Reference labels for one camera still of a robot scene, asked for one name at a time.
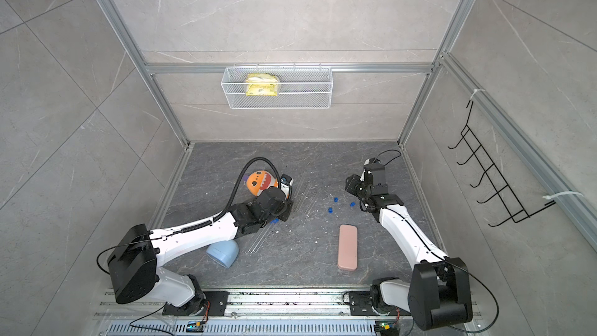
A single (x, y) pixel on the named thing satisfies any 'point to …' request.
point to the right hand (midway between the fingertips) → (350, 179)
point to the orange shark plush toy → (259, 180)
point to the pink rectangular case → (347, 249)
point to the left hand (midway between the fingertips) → (290, 195)
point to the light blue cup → (224, 253)
